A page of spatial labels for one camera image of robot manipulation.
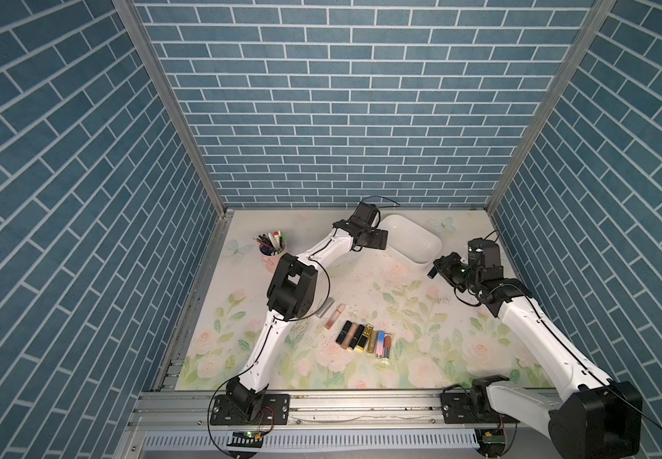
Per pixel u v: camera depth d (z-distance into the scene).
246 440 0.72
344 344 0.84
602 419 0.38
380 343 0.84
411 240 1.08
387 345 0.84
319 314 0.90
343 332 0.86
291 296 0.62
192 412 0.75
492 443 0.74
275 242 0.96
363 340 0.84
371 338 0.85
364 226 0.82
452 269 0.72
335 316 0.90
